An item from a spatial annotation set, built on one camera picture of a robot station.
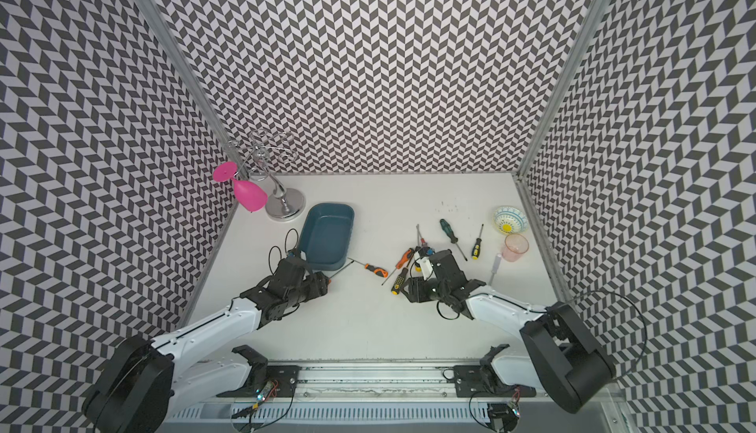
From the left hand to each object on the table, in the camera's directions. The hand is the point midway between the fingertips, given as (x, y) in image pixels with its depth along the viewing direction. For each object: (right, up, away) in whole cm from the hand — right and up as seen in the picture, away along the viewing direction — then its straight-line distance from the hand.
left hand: (319, 285), depth 88 cm
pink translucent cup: (+61, +11, +5) cm, 62 cm away
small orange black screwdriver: (+17, +3, +3) cm, 18 cm away
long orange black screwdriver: (+3, +1, +1) cm, 3 cm away
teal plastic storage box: (0, +14, +12) cm, 18 cm away
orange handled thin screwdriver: (+25, +5, +6) cm, 26 cm away
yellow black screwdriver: (+24, 0, +1) cm, 24 cm away
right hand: (+27, -2, -2) cm, 27 cm away
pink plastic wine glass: (-25, +27, +8) cm, 37 cm away
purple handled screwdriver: (+33, +11, +11) cm, 37 cm away
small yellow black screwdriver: (+51, +11, +9) cm, 52 cm away
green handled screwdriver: (+42, +15, +13) cm, 46 cm away
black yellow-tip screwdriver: (+30, +4, +6) cm, 31 cm away
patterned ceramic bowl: (+63, +19, +14) cm, 67 cm away
